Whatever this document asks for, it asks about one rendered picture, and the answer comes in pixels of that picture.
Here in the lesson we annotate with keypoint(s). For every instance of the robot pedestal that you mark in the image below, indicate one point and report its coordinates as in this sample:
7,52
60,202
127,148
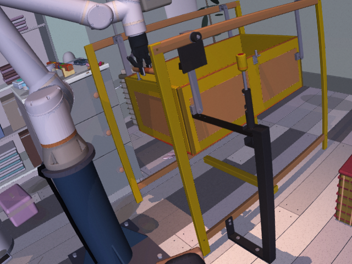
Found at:
90,209

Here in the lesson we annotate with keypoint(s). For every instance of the yellow wooden cradle frame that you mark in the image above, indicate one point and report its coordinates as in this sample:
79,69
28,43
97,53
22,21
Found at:
191,192

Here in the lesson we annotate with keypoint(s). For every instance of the grey hanger link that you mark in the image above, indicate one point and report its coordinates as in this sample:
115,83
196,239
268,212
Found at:
226,19
121,52
195,90
299,27

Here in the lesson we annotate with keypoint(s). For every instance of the teal small box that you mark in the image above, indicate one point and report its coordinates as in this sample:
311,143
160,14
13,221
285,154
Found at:
19,83

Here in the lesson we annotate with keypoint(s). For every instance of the white dresser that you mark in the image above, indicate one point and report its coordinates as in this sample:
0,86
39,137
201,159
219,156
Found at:
90,115

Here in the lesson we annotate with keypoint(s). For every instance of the dark green plant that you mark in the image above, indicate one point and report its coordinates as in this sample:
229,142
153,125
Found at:
206,17

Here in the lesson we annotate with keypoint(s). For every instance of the small colourful toy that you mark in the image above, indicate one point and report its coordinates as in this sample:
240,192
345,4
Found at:
101,63

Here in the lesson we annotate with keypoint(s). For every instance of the orange toy bar with beads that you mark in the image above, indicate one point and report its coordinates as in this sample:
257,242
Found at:
59,66

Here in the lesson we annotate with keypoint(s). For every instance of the brown box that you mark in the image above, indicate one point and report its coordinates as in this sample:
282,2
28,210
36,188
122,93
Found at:
28,148

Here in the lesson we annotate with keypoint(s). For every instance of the dark small box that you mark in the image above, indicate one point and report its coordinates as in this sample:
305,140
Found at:
79,61

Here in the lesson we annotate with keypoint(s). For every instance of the dark grey padded stool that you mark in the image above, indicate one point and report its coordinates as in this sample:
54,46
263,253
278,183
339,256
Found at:
184,258

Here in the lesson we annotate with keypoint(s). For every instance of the black box with round knob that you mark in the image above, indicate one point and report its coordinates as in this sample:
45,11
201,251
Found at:
192,57

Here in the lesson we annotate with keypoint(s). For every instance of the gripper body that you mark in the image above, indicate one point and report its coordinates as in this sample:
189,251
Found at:
138,42

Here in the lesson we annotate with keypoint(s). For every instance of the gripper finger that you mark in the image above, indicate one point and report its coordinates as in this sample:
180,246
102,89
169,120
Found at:
145,63
132,58

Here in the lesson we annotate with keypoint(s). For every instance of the grey teal folder stack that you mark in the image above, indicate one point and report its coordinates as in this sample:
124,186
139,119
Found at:
12,162

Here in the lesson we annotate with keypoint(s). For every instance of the purple book stack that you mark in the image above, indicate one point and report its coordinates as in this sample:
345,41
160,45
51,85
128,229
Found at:
18,23
9,72

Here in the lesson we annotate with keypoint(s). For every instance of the black lock stand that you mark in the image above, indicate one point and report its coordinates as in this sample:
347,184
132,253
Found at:
265,192

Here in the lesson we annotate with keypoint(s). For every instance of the yellow cradle seat box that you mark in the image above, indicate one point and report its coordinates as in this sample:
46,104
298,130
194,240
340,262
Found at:
220,90

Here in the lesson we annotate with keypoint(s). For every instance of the purple lidded box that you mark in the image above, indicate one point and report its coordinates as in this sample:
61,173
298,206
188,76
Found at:
17,204

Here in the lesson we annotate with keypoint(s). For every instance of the yellow knob lock pin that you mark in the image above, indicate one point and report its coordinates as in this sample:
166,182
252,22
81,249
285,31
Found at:
241,61

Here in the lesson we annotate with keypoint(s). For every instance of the grey round bin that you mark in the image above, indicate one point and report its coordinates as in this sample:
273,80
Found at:
5,244

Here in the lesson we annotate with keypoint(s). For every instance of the grey shelf unit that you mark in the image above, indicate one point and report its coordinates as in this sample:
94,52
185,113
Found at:
16,118

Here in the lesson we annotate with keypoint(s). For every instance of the white round shade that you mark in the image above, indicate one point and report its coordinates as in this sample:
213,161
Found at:
180,8

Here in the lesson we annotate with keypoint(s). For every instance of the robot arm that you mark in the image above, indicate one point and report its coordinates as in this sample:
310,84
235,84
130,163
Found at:
49,110

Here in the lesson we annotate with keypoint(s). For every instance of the wicker basket with red lid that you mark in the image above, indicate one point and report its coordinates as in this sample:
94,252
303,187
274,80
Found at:
344,192

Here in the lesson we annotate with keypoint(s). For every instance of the grey side peg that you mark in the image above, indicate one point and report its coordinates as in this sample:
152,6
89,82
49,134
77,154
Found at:
256,57

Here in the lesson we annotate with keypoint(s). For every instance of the grey rack with wooden pegs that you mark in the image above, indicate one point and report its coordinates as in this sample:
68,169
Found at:
129,104

